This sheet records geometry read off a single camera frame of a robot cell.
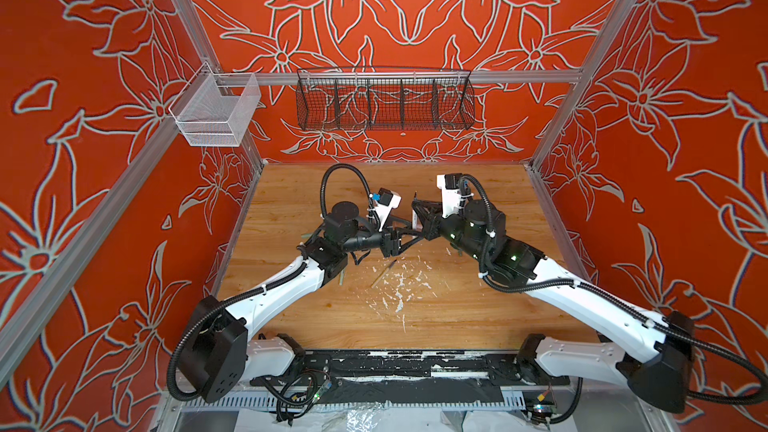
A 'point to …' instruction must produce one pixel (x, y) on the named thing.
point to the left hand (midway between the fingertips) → (417, 229)
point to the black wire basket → (384, 99)
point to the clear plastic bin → (216, 109)
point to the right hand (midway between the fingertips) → (408, 203)
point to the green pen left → (341, 277)
